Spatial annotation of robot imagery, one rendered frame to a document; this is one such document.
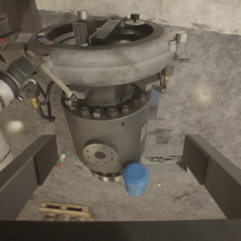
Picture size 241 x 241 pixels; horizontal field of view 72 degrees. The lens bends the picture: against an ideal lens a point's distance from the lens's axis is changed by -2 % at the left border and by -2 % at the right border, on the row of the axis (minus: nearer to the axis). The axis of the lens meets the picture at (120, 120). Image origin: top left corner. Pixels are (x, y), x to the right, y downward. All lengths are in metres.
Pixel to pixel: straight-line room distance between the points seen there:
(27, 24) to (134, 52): 1.31
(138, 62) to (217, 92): 1.37
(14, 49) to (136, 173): 0.92
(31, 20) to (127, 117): 1.26
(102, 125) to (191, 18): 1.11
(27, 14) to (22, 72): 1.33
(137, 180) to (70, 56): 0.76
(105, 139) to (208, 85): 1.24
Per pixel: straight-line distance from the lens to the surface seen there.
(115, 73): 0.65
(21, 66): 0.53
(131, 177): 1.08
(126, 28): 1.09
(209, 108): 2.05
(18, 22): 1.89
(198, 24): 1.64
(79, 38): 0.82
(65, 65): 0.69
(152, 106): 1.59
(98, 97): 0.96
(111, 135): 0.97
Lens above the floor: 1.54
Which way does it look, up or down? 49 degrees down
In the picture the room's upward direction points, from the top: 171 degrees counter-clockwise
